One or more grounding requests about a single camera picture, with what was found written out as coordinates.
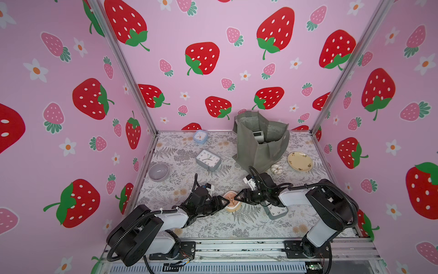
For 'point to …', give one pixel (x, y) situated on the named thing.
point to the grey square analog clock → (208, 160)
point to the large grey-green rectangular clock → (275, 212)
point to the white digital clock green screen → (259, 136)
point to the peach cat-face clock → (234, 205)
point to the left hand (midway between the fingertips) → (228, 204)
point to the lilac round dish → (158, 172)
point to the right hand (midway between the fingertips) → (235, 202)
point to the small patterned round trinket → (276, 168)
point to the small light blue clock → (200, 136)
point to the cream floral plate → (300, 161)
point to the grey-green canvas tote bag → (256, 157)
